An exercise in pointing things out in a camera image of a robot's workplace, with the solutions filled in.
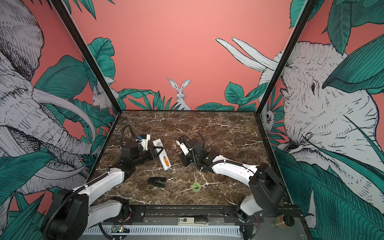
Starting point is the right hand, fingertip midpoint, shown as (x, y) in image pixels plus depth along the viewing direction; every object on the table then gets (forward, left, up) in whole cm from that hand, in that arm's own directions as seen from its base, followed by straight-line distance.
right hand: (177, 153), depth 81 cm
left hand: (+4, +9, +1) cm, 10 cm away
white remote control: (0, +9, -3) cm, 9 cm away
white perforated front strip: (-34, +4, -14) cm, 37 cm away
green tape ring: (-13, -11, -15) cm, 23 cm away
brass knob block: (-31, -50, -6) cm, 59 cm away
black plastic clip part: (-11, +11, -13) cm, 20 cm away
